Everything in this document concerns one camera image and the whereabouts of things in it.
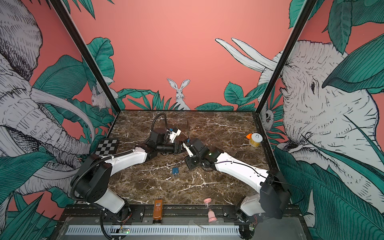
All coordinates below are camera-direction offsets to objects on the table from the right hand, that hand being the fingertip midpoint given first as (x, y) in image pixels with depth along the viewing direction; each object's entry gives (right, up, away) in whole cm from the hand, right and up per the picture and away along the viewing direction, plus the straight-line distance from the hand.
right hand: (186, 159), depth 79 cm
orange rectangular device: (-13, -24, -7) cm, 28 cm away
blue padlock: (-7, -9, +10) cm, 15 cm away
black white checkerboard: (-53, +4, +17) cm, 55 cm away
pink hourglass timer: (+13, -26, -8) cm, 31 cm away
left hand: (+2, +6, +2) cm, 7 cm away
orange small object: (+43, +11, +25) cm, 51 cm away
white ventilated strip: (-41, -32, -9) cm, 53 cm away
